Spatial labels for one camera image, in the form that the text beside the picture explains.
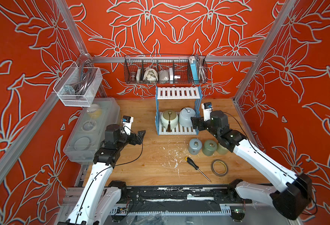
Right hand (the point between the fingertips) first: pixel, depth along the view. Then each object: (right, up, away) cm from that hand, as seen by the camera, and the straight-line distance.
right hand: (195, 115), depth 76 cm
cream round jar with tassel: (-14, -3, +16) cm, 21 cm away
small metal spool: (-38, +26, +16) cm, 49 cm away
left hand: (-33, -7, -1) cm, 33 cm away
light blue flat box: (+3, +25, +12) cm, 28 cm away
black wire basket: (-29, +34, +21) cm, 49 cm away
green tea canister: (+10, -20, +6) cm, 23 cm away
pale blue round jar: (-3, -1, +18) cm, 18 cm away
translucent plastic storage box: (-62, -10, +5) cm, 63 cm away
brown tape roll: (+12, -34, +4) cm, 36 cm away
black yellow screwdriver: (-3, -28, +8) cm, 29 cm away
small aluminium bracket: (-8, +27, +21) cm, 35 cm away
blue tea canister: (+1, -18, +7) cm, 20 cm away
